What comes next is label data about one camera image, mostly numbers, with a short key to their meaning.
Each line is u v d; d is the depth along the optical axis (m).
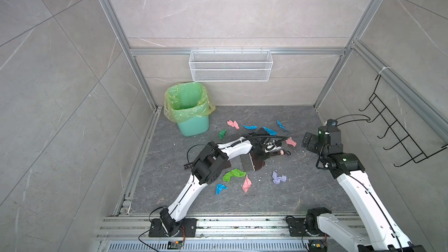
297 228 0.73
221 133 1.04
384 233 0.38
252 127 1.08
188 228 0.73
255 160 0.93
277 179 0.86
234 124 1.08
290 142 1.00
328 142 0.55
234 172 0.89
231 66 1.01
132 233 0.74
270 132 1.07
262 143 0.83
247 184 0.86
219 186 0.84
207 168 0.58
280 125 1.10
